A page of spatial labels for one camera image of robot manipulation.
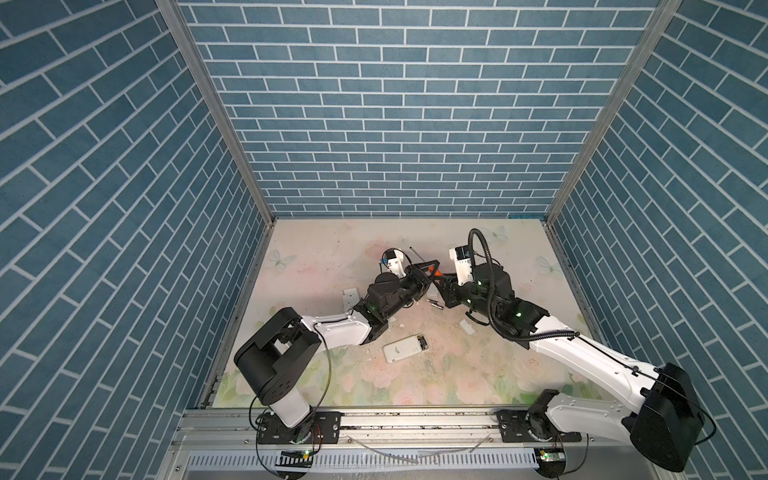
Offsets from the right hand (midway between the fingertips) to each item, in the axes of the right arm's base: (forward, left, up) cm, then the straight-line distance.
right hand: (433, 273), depth 78 cm
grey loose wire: (-37, +1, -23) cm, 44 cm away
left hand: (+1, -2, +1) cm, 3 cm away
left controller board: (-40, +32, -25) cm, 57 cm away
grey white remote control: (-12, +7, -22) cm, 25 cm away
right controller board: (-35, -32, -28) cm, 55 cm away
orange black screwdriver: (0, -1, +1) cm, 1 cm away
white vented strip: (-39, +14, -23) cm, 48 cm away
